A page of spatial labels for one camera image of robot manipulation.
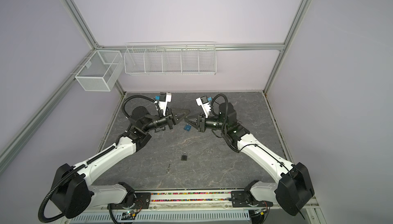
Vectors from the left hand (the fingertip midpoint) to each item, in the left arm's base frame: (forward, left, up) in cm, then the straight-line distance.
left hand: (189, 114), depth 65 cm
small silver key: (-12, +15, -35) cm, 39 cm away
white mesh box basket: (+46, +59, -10) cm, 75 cm away
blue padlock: (+14, +3, -33) cm, 36 cm away
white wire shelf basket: (+50, +12, -5) cm, 51 cm away
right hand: (-1, +2, -3) cm, 4 cm away
